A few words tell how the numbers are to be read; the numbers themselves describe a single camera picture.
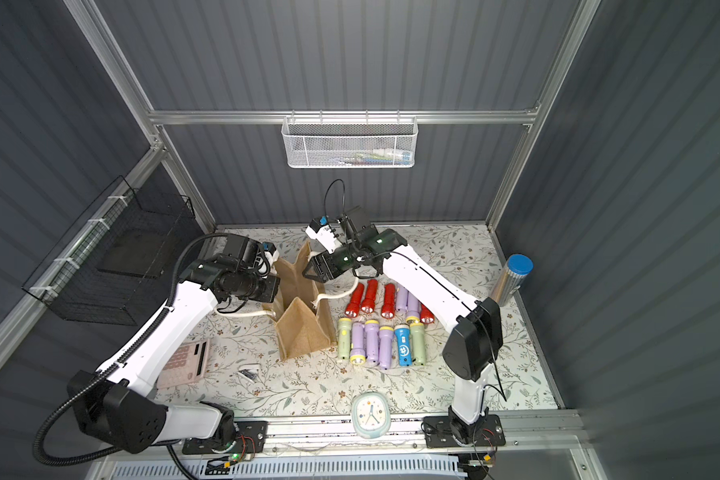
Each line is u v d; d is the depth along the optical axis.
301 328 0.84
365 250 0.57
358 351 0.85
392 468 0.77
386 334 0.88
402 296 0.97
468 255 1.12
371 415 0.74
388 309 0.94
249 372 0.84
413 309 0.94
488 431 0.72
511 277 0.85
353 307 0.94
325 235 0.69
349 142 1.24
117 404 0.39
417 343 0.87
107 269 0.71
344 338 0.88
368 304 0.95
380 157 0.91
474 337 0.46
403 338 0.87
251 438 0.72
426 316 0.92
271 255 0.72
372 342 0.87
